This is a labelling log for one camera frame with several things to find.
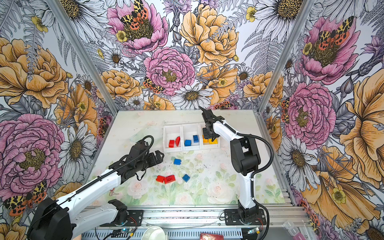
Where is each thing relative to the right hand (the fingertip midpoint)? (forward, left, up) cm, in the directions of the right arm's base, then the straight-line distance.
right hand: (210, 137), depth 98 cm
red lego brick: (0, +26, -5) cm, 26 cm away
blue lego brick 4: (-24, +16, -4) cm, 29 cm away
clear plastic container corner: (-49, -33, -5) cm, 60 cm away
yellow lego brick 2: (-12, -1, +12) cm, 17 cm away
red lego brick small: (-24, +31, -5) cm, 39 cm away
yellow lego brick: (-2, +3, 0) cm, 4 cm away
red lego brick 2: (-24, +25, -5) cm, 35 cm away
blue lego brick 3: (-13, +22, -6) cm, 26 cm away
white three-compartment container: (+5, +16, -5) cm, 17 cm away
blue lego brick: (0, +15, -5) cm, 16 cm away
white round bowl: (-49, +30, -6) cm, 58 cm away
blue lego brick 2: (+3, +10, -4) cm, 11 cm away
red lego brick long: (+2, +22, -4) cm, 22 cm away
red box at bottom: (-51, +6, -2) cm, 52 cm away
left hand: (-17, +32, +3) cm, 36 cm away
